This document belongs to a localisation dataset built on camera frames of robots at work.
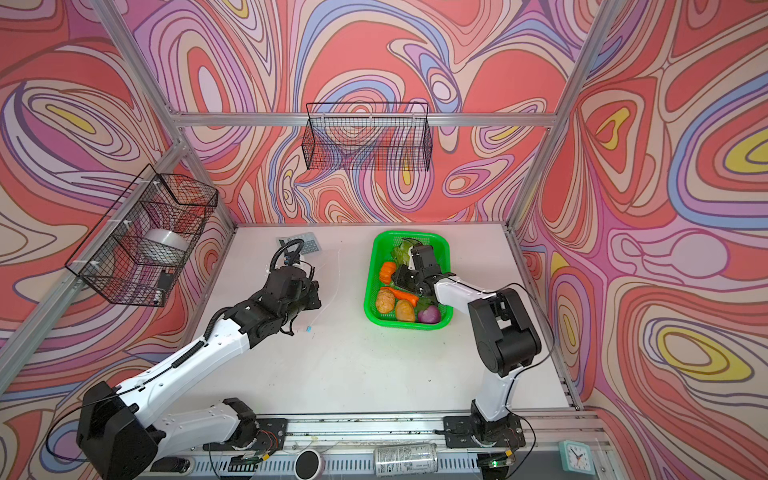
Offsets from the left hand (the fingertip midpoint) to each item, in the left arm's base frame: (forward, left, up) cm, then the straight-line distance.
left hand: (322, 284), depth 80 cm
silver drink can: (-38, -24, -13) cm, 47 cm away
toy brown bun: (-1, -23, -13) cm, 27 cm away
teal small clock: (-38, -62, -16) cm, 75 cm away
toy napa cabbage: (+17, -22, -8) cm, 29 cm away
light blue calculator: (+32, +12, -18) cm, 38 cm away
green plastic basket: (+21, -15, -11) cm, 28 cm away
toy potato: (+3, -17, -14) cm, 22 cm away
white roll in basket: (+1, +36, +15) cm, 39 cm away
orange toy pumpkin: (+13, -18, -12) cm, 25 cm away
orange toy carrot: (+4, -24, -13) cm, 28 cm away
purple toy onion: (-3, -31, -13) cm, 34 cm away
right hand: (+9, -21, -12) cm, 26 cm away
